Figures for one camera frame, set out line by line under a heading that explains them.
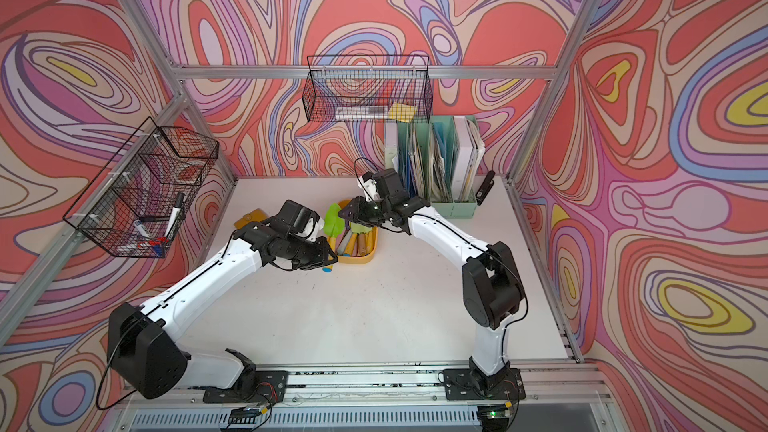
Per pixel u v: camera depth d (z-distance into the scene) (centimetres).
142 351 40
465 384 73
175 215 69
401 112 91
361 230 99
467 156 96
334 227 84
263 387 72
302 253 66
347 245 94
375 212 73
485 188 112
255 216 107
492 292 48
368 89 84
